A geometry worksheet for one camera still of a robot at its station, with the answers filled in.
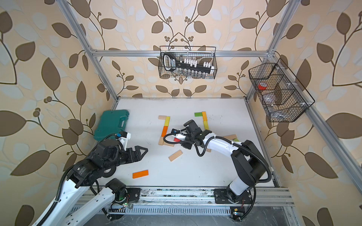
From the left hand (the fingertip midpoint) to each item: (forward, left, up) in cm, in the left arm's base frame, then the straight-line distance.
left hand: (140, 150), depth 69 cm
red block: (+8, -17, -4) cm, 19 cm away
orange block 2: (-5, +4, -22) cm, 23 cm away
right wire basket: (+24, -74, +14) cm, 79 cm away
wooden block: (+17, -5, -22) cm, 28 cm away
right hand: (+15, -20, -14) cm, 28 cm away
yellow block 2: (+29, -37, -19) cm, 51 cm away
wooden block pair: (+1, -14, +5) cm, 15 cm away
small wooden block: (+37, -4, -21) cm, 42 cm away
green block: (+38, -31, -19) cm, 53 cm away
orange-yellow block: (+37, -37, -20) cm, 56 cm away
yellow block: (+32, -8, -20) cm, 39 cm away
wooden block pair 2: (+7, -16, -22) cm, 28 cm away
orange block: (+24, -7, -21) cm, 33 cm away
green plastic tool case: (+30, +33, -19) cm, 48 cm away
